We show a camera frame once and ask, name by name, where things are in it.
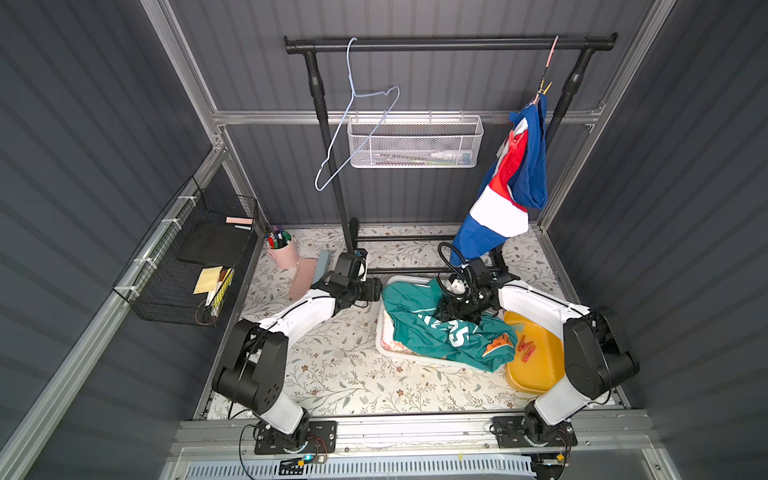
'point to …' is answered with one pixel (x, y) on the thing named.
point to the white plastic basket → (380, 313)
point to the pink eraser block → (302, 277)
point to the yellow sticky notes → (208, 280)
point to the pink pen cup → (281, 248)
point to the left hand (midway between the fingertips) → (374, 285)
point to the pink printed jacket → (388, 341)
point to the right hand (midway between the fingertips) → (447, 319)
